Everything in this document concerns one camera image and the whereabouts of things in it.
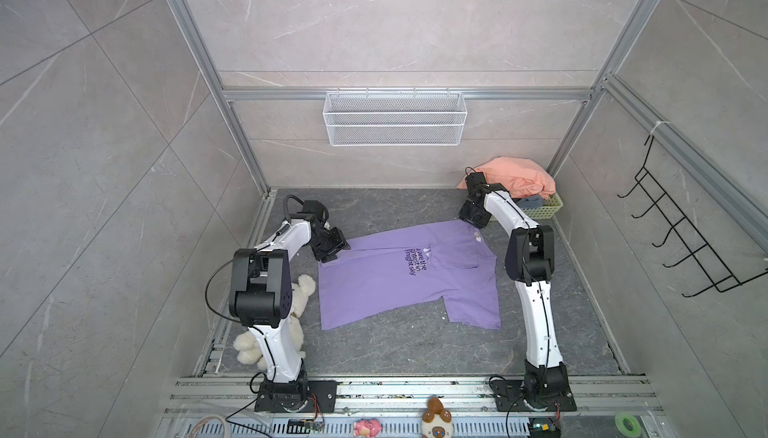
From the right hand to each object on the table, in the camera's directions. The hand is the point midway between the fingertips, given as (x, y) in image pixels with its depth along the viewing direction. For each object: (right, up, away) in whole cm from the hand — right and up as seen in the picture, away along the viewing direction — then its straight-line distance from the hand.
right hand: (467, 217), depth 110 cm
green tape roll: (+28, -49, -40) cm, 69 cm away
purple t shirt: (-10, -15, -11) cm, 21 cm away
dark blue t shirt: (+21, +6, -6) cm, 22 cm away
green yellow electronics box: (+8, -50, -39) cm, 64 cm away
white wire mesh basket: (-29, +34, -9) cm, 45 cm away
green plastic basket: (+29, +2, -3) cm, 29 cm away
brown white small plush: (-18, -47, -42) cm, 66 cm away
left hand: (-44, -9, -14) cm, 47 cm away
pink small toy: (-34, -48, -42) cm, 73 cm away
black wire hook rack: (+38, -11, -50) cm, 64 cm away
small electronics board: (-51, -51, -38) cm, 81 cm away
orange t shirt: (+19, +15, -2) cm, 24 cm away
